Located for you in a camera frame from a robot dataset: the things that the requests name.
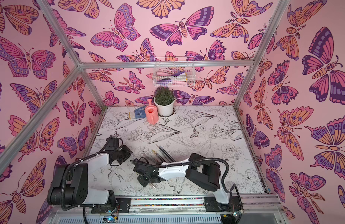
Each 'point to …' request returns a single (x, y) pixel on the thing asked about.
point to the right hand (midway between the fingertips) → (141, 176)
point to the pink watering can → (152, 113)
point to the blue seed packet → (140, 113)
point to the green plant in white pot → (164, 99)
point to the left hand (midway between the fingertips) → (133, 150)
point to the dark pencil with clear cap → (161, 147)
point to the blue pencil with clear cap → (156, 156)
